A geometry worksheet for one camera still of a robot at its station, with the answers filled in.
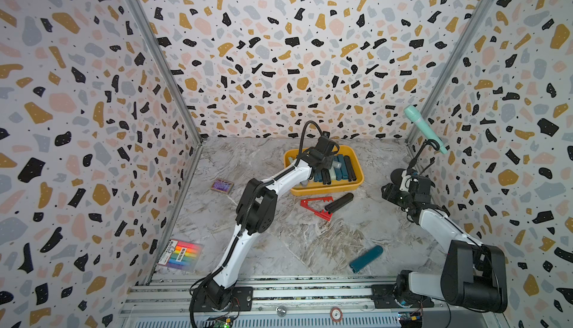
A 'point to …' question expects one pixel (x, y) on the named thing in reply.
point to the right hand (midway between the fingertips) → (394, 189)
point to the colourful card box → (221, 185)
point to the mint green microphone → (412, 113)
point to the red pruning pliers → (326, 215)
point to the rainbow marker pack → (182, 255)
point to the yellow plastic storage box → (316, 187)
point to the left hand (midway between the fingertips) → (333, 155)
